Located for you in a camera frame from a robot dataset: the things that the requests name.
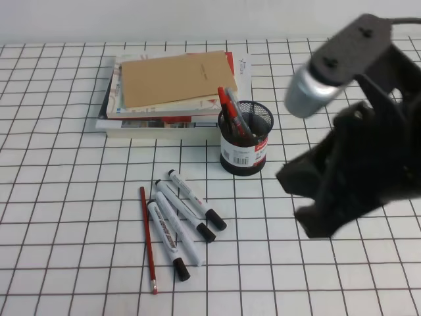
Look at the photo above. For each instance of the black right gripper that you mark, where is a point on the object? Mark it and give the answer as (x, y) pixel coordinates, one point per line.
(376, 154)

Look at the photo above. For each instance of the white marker black cap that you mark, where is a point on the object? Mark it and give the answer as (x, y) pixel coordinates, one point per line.
(199, 203)
(168, 241)
(200, 227)

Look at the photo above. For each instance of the black mesh pen holder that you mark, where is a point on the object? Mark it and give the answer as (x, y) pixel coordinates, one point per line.
(242, 157)

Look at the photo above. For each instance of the clear gel pen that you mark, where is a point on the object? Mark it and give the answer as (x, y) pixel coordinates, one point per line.
(238, 119)

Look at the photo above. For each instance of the red pen in holder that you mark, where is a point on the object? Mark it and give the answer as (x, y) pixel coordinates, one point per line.
(228, 112)

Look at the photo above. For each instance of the red and white book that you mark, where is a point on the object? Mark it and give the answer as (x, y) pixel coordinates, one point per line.
(173, 88)

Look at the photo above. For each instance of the white capless marker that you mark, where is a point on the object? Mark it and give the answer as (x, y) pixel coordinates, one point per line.
(177, 225)

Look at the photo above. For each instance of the white paper sheet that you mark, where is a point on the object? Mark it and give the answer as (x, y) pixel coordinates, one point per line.
(242, 69)

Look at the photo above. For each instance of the red pencil with eraser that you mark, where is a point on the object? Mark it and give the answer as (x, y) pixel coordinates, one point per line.
(149, 248)

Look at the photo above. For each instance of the brown kraft notebook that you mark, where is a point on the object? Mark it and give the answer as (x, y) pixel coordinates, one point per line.
(177, 78)

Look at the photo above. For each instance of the thick cream bottom book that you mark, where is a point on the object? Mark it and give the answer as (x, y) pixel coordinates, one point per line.
(167, 128)

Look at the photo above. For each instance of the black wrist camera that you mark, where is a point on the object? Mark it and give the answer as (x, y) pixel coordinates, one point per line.
(335, 64)

